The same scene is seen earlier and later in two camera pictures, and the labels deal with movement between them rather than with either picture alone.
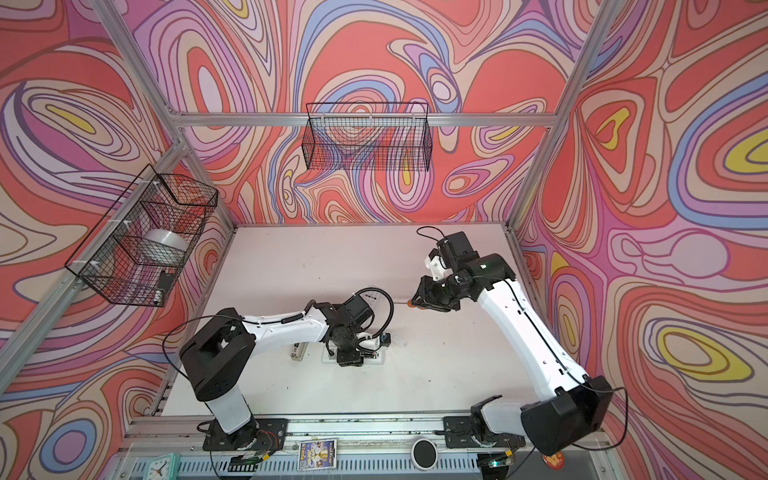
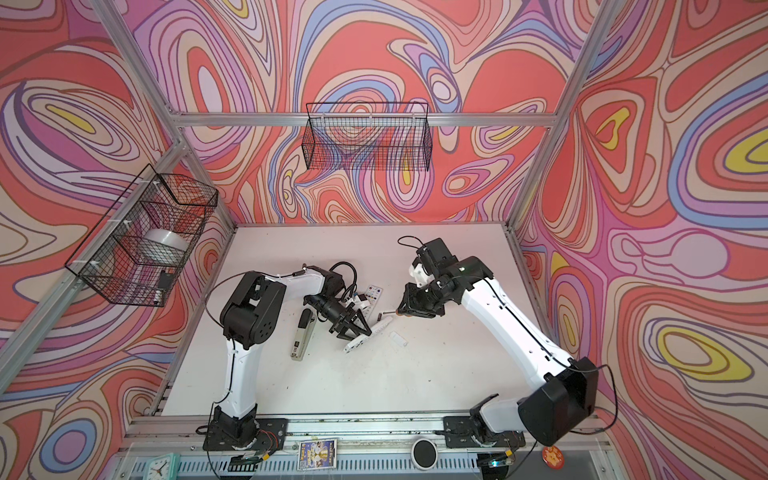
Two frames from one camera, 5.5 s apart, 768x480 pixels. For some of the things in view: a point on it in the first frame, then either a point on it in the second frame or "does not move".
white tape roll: [165, 244] does not move
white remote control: [370, 357] -> [374, 330]
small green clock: [163, 467] does not move
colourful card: [317, 454] does not move
